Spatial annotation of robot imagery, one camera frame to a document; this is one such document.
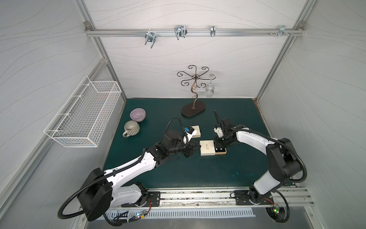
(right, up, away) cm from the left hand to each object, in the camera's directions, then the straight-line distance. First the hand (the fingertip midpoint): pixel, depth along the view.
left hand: (199, 145), depth 74 cm
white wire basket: (-58, +13, -5) cm, 59 cm away
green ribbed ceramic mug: (-46, +6, +27) cm, 54 cm away
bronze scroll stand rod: (-1, +40, +17) cm, 43 cm away
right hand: (+13, -3, +17) cm, 22 cm away
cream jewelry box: (+7, -5, +16) cm, 18 cm away
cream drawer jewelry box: (+1, +2, +22) cm, 22 cm away
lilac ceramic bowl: (-44, +16, +33) cm, 57 cm away
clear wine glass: (+10, +34, +24) cm, 42 cm away
